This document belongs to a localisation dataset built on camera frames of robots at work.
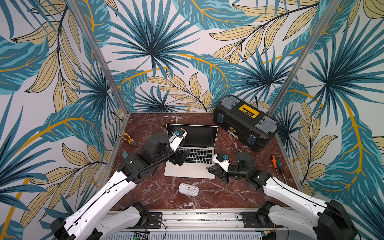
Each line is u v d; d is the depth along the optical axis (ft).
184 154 1.93
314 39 2.58
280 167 2.96
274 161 3.06
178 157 1.89
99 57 2.80
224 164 2.16
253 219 2.37
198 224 2.40
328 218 1.32
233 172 2.21
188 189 2.67
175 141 1.83
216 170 2.31
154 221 2.42
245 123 3.06
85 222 1.22
